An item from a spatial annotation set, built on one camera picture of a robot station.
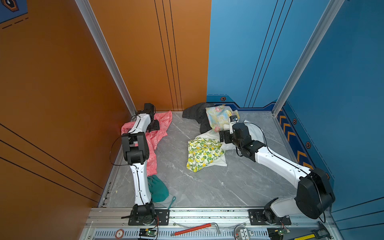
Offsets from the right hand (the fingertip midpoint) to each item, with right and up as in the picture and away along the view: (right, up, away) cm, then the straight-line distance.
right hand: (225, 130), depth 86 cm
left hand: (-49, +2, +19) cm, 52 cm away
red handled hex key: (-18, -47, -15) cm, 52 cm away
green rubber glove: (-39, -33, -3) cm, 51 cm away
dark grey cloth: (-15, +12, +23) cm, 30 cm away
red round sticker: (-53, -48, -16) cm, 73 cm away
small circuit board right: (+24, -47, -16) cm, 55 cm away
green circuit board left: (-40, -49, -15) cm, 65 cm away
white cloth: (+25, -3, +19) cm, 32 cm away
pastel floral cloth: (-2, +9, +14) cm, 16 cm away
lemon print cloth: (-13, -13, +5) cm, 19 cm away
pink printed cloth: (-41, +7, +26) cm, 49 cm away
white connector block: (+4, -44, -23) cm, 49 cm away
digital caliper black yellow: (+42, -47, -17) cm, 66 cm away
